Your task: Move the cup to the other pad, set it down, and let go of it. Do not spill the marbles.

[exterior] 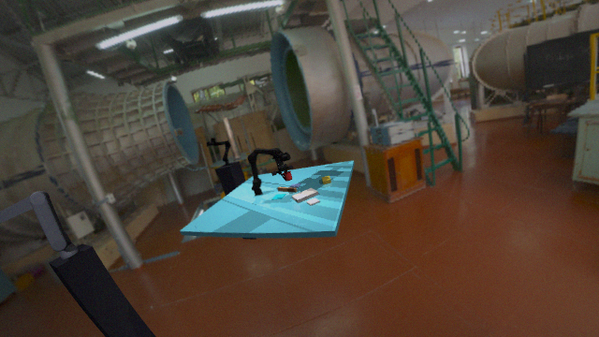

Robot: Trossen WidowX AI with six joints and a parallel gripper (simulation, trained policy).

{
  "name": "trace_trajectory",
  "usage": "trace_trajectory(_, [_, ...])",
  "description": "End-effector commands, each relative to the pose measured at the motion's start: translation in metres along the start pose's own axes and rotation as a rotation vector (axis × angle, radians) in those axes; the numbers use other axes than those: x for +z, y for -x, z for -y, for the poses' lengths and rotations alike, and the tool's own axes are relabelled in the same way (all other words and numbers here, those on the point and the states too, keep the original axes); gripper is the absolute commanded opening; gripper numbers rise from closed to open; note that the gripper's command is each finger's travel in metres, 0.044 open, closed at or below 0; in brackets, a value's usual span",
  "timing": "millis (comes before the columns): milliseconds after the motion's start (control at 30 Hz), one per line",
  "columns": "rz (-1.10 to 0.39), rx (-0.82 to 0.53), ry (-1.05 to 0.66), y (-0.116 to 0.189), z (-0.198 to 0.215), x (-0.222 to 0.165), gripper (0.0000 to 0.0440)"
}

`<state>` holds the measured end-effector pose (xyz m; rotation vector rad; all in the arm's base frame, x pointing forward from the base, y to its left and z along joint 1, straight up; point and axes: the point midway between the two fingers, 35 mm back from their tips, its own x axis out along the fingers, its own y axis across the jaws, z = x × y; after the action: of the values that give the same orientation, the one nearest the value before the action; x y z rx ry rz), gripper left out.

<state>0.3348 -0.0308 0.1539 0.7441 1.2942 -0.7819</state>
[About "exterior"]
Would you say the tan wooden bar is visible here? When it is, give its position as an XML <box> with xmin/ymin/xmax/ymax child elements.
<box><xmin>277</xmin><ymin>187</ymin><xmax>298</xmax><ymax>192</ymax></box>

